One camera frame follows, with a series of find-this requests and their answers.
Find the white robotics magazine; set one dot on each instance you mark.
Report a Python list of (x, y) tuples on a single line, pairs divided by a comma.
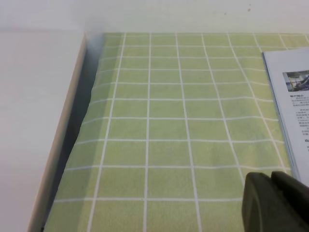
[(288, 75)]

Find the green checked tablecloth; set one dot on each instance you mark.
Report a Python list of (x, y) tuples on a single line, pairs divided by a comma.
[(174, 124)]

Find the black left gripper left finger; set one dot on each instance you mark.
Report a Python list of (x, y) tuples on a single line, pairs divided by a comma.
[(262, 208)]

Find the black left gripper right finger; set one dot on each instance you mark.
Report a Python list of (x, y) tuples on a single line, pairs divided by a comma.
[(295, 198)]

